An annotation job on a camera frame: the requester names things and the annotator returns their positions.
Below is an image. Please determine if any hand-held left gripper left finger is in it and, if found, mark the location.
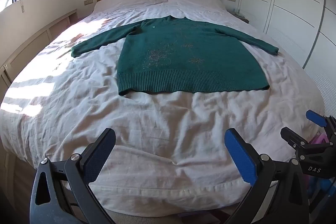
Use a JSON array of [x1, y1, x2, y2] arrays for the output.
[[29, 128, 116, 224]]

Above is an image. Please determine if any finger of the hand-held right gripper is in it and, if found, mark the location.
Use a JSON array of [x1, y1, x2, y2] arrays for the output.
[[280, 127, 315, 153], [306, 110, 336, 135]]

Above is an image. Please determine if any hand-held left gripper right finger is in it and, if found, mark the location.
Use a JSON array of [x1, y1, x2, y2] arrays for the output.
[[224, 128, 310, 224]]

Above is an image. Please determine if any green knit sweater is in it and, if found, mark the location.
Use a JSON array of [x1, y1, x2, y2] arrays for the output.
[[71, 15, 279, 96]]

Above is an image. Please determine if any pink cloth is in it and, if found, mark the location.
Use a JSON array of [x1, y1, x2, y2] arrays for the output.
[[310, 133, 330, 146]]

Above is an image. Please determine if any white bed sheet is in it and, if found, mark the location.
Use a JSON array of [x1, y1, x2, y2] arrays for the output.
[[0, 0, 326, 218]]

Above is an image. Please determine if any white wardrobe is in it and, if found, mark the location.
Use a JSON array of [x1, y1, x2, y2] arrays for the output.
[[238, 0, 336, 119]]

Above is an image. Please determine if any nightstand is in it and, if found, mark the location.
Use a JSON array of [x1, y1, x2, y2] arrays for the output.
[[231, 7, 250, 24]]

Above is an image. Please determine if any low wooden cabinet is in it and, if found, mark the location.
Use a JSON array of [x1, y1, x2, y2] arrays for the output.
[[0, 9, 79, 93]]

